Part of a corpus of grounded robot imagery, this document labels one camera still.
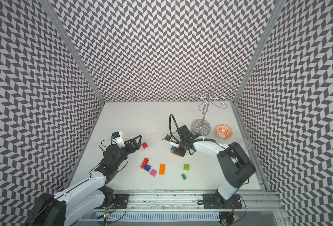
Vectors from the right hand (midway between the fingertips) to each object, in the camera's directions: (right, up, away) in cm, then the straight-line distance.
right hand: (177, 150), depth 89 cm
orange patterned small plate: (+32, +11, +8) cm, 35 cm away
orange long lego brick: (-9, -9, -7) cm, 15 cm away
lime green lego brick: (+5, -8, -7) cm, 12 cm away
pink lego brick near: (-14, -11, -9) cm, 20 cm away
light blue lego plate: (-3, +2, -3) cm, 5 cm away
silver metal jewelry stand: (+16, +35, -7) cm, 39 cm away
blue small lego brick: (-18, -9, -7) cm, 21 cm away
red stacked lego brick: (-20, -6, -7) cm, 22 cm away
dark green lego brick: (+3, -13, -9) cm, 16 cm away
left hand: (-24, +9, -6) cm, 27 cm away
